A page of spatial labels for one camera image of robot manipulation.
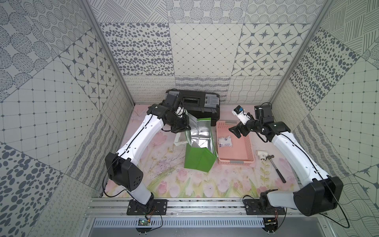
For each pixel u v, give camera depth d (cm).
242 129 69
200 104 97
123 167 41
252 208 73
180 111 77
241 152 94
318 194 39
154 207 73
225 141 96
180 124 68
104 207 76
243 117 69
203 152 75
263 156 90
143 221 72
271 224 73
